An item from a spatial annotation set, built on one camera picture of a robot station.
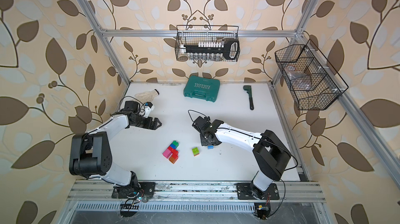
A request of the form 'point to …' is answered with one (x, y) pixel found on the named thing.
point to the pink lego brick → (167, 153)
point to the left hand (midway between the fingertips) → (151, 121)
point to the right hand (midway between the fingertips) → (208, 140)
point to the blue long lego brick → (210, 147)
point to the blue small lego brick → (173, 146)
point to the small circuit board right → (262, 210)
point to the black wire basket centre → (183, 57)
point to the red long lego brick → (174, 151)
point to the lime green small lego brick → (195, 151)
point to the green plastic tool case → (202, 88)
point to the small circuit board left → (129, 206)
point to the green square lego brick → (175, 143)
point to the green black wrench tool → (248, 88)
